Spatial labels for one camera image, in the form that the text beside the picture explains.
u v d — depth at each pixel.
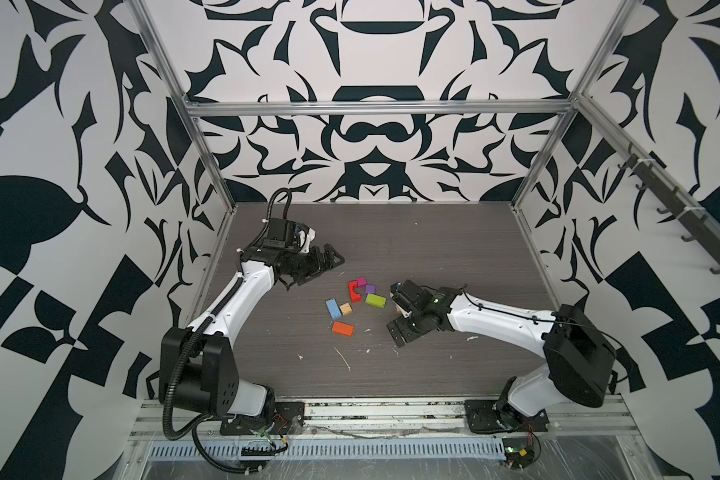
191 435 0.67
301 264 0.72
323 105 0.93
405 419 0.75
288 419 0.74
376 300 0.93
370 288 0.96
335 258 0.78
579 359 0.43
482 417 0.74
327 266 0.73
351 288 0.95
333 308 0.91
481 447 0.71
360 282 0.96
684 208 0.59
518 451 0.71
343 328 0.89
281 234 0.67
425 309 0.63
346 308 0.91
